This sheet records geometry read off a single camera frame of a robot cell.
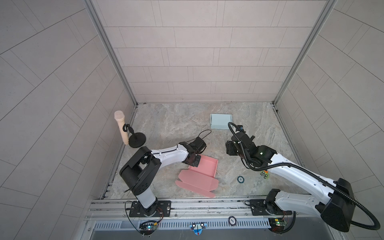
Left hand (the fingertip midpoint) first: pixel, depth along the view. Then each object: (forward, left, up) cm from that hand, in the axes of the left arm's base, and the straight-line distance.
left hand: (197, 160), depth 89 cm
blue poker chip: (-11, -24, +2) cm, 26 cm away
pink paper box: (-12, -2, +5) cm, 14 cm away
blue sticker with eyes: (-33, -1, +4) cm, 33 cm away
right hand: (+2, -16, +15) cm, 22 cm away
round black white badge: (-30, -17, +3) cm, 34 cm away
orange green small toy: (-17, -25, +33) cm, 45 cm away
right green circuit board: (-31, -37, +3) cm, 48 cm away
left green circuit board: (-32, +21, +5) cm, 39 cm away
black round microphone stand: (+12, +39, +3) cm, 41 cm away
